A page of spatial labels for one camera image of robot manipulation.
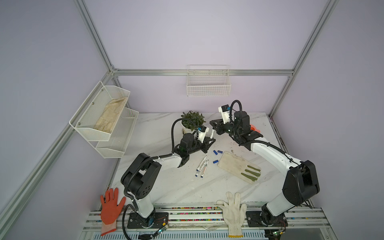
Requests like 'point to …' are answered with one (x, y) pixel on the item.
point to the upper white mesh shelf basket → (96, 117)
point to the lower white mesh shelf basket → (115, 147)
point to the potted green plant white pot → (188, 127)
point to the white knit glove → (234, 214)
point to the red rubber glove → (110, 210)
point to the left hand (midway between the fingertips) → (213, 137)
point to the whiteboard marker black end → (212, 134)
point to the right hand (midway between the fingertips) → (210, 124)
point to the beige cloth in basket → (107, 119)
